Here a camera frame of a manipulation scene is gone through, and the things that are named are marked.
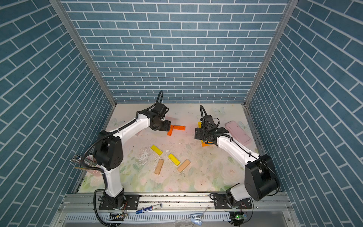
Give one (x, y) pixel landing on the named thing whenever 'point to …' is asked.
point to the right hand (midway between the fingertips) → (201, 134)
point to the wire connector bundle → (117, 216)
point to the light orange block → (204, 144)
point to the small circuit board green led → (238, 216)
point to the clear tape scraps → (196, 218)
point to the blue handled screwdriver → (148, 208)
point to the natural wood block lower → (184, 165)
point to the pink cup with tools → (89, 161)
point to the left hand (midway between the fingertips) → (169, 128)
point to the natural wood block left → (159, 166)
